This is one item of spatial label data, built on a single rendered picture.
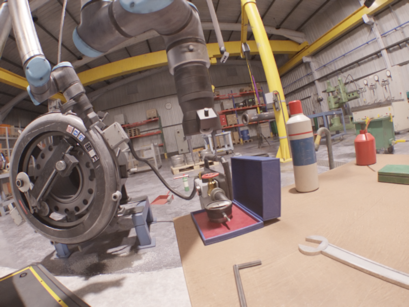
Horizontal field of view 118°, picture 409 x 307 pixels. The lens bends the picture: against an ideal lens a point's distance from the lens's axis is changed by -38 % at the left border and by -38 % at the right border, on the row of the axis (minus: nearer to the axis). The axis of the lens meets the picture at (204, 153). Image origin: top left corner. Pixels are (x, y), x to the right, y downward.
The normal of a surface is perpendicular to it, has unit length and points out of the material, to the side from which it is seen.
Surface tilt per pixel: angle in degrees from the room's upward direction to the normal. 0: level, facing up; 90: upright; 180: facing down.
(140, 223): 90
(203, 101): 99
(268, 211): 90
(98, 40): 153
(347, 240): 0
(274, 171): 90
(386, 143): 90
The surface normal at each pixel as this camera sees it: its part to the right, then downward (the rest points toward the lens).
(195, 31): 0.58, -0.07
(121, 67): 0.11, 0.04
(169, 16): 0.51, 0.86
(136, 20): 0.04, 0.92
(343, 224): -0.19, -0.98
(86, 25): -0.26, 0.24
